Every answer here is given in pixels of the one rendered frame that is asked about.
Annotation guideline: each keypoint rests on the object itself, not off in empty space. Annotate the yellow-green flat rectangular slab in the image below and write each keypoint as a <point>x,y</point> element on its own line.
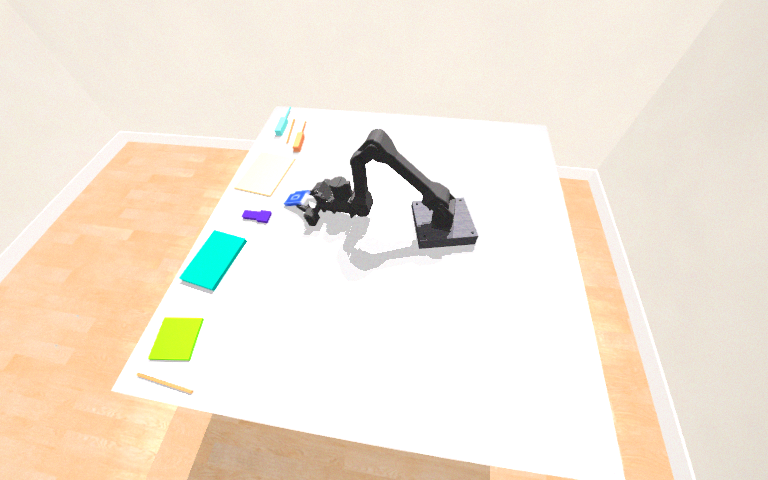
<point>176,339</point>

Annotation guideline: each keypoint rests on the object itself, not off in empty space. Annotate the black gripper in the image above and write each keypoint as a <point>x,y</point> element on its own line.
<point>311,214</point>

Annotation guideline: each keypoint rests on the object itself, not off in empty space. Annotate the cyan flat rectangular slab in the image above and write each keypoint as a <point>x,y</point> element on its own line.
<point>213,260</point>

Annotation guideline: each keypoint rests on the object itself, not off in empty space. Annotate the pale yellow flat mat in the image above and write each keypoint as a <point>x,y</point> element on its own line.
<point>265,174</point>

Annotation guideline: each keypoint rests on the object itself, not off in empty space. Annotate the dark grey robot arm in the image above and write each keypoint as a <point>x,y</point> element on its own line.
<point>380,147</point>

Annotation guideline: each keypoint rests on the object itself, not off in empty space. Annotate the purple stepped block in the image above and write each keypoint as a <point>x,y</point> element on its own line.
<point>262,216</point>

